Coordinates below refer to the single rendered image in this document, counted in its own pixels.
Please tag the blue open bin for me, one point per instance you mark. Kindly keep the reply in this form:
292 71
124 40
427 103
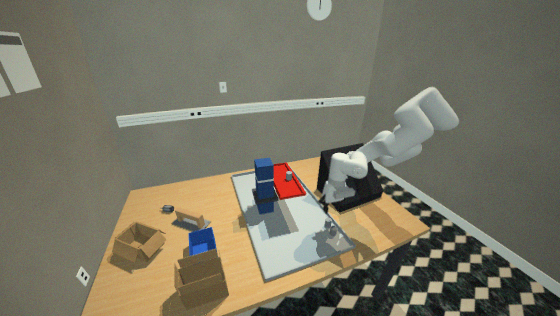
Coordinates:
202 240

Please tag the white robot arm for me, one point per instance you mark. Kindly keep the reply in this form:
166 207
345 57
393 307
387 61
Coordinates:
413 118

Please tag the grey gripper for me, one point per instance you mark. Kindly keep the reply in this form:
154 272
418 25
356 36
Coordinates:
328 198

